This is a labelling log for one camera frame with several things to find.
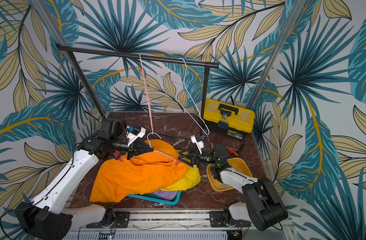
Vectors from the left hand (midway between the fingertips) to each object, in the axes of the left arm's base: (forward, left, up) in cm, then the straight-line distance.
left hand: (151, 151), depth 65 cm
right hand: (+1, -13, -7) cm, 15 cm away
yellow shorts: (-5, -18, -19) cm, 27 cm away
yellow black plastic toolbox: (+30, -41, -11) cm, 52 cm away
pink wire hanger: (+55, +15, -14) cm, 58 cm away
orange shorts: (-8, +16, -12) cm, 21 cm away
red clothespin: (-1, -12, -7) cm, 14 cm away
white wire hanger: (+56, -12, -4) cm, 57 cm away
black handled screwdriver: (+21, -54, -28) cm, 65 cm away
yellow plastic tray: (+6, -45, -23) cm, 51 cm away
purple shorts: (-12, -8, -24) cm, 28 cm away
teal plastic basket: (-12, +2, -28) cm, 31 cm away
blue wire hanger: (0, -3, 0) cm, 3 cm away
